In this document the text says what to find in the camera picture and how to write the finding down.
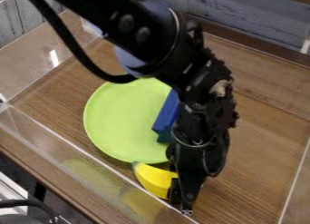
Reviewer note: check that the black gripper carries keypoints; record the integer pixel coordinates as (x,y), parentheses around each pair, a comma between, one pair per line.
(194,163)

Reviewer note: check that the yellow toy banana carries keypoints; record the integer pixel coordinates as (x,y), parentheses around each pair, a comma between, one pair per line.
(156,180)

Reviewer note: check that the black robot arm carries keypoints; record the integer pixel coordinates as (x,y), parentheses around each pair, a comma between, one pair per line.
(160,45)

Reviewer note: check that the green round plate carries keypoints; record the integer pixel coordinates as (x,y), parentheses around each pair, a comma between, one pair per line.
(119,114)

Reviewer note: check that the clear acrylic enclosure wall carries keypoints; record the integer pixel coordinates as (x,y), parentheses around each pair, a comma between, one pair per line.
(257,191)

